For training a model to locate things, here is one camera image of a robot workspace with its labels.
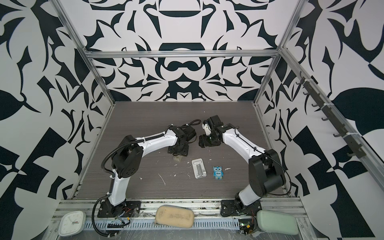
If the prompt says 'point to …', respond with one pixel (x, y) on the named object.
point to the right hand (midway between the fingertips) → (205, 141)
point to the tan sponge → (175, 216)
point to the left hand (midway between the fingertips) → (182, 150)
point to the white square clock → (72, 223)
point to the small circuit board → (246, 228)
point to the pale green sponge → (271, 221)
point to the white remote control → (178, 158)
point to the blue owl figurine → (218, 173)
